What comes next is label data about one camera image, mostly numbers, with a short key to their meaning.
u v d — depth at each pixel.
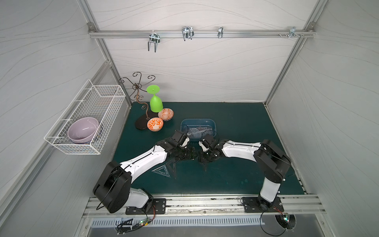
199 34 0.78
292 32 0.77
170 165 0.88
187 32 0.76
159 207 0.74
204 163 0.88
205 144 0.75
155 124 1.05
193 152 0.75
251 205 0.73
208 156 0.77
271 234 0.62
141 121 1.08
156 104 0.90
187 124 1.05
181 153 0.71
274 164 0.48
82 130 0.61
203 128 1.07
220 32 0.79
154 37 0.78
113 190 0.41
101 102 0.78
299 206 0.75
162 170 0.86
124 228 0.69
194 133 1.01
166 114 1.11
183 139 0.68
